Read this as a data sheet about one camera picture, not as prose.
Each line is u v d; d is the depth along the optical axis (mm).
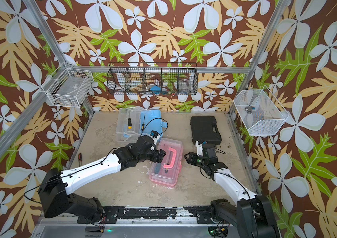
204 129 1014
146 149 604
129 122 987
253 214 405
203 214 740
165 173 799
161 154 703
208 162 665
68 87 854
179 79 869
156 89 935
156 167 820
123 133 935
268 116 785
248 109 862
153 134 700
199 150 786
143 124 1043
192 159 754
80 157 934
